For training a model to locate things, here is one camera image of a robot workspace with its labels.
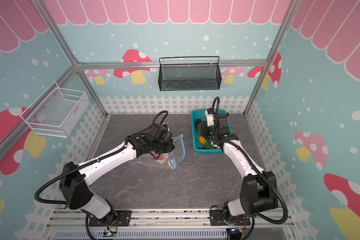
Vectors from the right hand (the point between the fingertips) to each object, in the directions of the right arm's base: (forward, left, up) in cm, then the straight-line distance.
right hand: (202, 124), depth 85 cm
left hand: (-14, +16, -4) cm, 21 cm away
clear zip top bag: (-12, +20, -20) cm, 31 cm away
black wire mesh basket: (+31, +9, +14) cm, 35 cm away
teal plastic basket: (-1, +1, -21) cm, 21 cm away
